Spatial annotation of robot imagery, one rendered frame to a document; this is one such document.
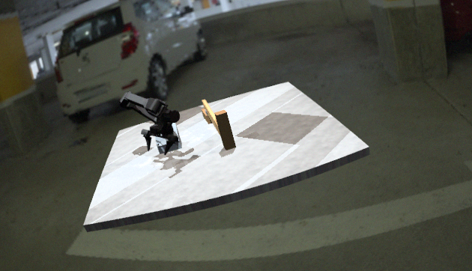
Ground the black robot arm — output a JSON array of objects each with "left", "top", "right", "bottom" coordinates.
[{"left": 120, "top": 91, "right": 180, "bottom": 135}]

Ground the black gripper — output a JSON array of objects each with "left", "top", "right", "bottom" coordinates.
[{"left": 141, "top": 120, "right": 178, "bottom": 155}]

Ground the long tan wooden rail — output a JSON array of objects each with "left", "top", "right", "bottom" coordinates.
[{"left": 203, "top": 100, "right": 220, "bottom": 134}]

